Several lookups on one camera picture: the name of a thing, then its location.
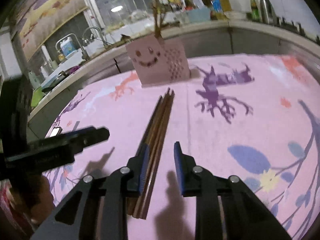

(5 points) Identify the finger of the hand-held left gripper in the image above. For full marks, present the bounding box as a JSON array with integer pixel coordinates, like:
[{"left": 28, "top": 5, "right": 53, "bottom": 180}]
[
  {"left": 5, "top": 127, "right": 110, "bottom": 172},
  {"left": 46, "top": 126, "right": 97, "bottom": 140}
]

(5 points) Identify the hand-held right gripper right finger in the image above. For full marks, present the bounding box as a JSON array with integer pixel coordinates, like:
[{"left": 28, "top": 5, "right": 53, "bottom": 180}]
[{"left": 174, "top": 141, "right": 293, "bottom": 240}]

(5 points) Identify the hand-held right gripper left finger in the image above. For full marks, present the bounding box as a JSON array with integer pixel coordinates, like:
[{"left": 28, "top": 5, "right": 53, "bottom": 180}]
[{"left": 30, "top": 144, "right": 150, "bottom": 240}]

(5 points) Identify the bundle of wooden chopsticks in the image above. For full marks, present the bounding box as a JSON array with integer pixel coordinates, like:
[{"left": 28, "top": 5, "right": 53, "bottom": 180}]
[{"left": 127, "top": 87, "right": 175, "bottom": 220}]

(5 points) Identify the pink utensil holder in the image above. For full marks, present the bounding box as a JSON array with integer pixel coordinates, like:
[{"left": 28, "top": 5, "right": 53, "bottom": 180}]
[{"left": 126, "top": 35, "right": 190, "bottom": 87}]

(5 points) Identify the wooden chopstick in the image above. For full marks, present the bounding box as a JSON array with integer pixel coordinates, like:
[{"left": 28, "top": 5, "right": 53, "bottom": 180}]
[{"left": 155, "top": 10, "right": 166, "bottom": 40}]

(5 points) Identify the person's left hand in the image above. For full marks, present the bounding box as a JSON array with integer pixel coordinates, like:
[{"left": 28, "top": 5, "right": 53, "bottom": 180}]
[{"left": 24, "top": 175, "right": 55, "bottom": 224}]

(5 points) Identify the black frying pan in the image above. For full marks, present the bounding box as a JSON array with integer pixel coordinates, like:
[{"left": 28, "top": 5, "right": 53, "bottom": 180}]
[{"left": 41, "top": 71, "right": 68, "bottom": 93}]

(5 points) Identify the printed pink tablecloth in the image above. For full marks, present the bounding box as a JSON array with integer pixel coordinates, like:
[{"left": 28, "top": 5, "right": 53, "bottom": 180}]
[{"left": 41, "top": 53, "right": 320, "bottom": 240}]

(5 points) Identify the blue label detergent jug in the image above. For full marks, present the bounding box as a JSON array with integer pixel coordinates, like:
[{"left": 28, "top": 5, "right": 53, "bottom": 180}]
[{"left": 60, "top": 37, "right": 77, "bottom": 57}]

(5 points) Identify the angular steel faucet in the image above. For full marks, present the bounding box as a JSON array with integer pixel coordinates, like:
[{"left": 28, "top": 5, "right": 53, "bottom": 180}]
[{"left": 55, "top": 34, "right": 89, "bottom": 60}]

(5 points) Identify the curved steel faucet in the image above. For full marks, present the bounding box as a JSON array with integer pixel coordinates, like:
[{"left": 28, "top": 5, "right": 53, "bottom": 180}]
[{"left": 81, "top": 27, "right": 107, "bottom": 53}]

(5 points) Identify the fruit print roller blind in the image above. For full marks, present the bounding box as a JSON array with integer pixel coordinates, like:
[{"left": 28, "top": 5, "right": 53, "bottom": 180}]
[{"left": 15, "top": 0, "right": 89, "bottom": 60}]

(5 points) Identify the kitchen counter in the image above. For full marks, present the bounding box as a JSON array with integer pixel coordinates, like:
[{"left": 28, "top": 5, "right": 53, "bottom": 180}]
[{"left": 27, "top": 20, "right": 320, "bottom": 135}]

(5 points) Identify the barred window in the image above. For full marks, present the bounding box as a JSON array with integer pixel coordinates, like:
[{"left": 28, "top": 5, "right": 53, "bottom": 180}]
[{"left": 85, "top": 0, "right": 160, "bottom": 28}]

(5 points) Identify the blue plastic basin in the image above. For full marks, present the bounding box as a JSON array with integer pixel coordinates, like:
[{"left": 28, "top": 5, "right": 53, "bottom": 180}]
[{"left": 186, "top": 6, "right": 212, "bottom": 23}]

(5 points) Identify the row of sauce bottles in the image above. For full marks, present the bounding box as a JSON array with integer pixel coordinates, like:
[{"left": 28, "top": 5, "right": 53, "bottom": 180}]
[{"left": 165, "top": 0, "right": 188, "bottom": 10}]

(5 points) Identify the yellow cooking oil bottle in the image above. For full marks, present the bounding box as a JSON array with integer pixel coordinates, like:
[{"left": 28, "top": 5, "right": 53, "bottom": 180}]
[{"left": 211, "top": 0, "right": 232, "bottom": 19}]

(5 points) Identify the green glass bottle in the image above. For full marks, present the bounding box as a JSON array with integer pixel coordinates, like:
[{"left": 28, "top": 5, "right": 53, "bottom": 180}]
[{"left": 250, "top": 0, "right": 259, "bottom": 20}]

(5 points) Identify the steel kettle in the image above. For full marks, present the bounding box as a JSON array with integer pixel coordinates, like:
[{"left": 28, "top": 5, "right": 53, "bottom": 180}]
[{"left": 259, "top": 0, "right": 275, "bottom": 24}]

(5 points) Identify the black gas stove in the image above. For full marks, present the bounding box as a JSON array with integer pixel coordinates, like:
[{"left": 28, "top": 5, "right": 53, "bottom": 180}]
[{"left": 275, "top": 16, "right": 320, "bottom": 45}]

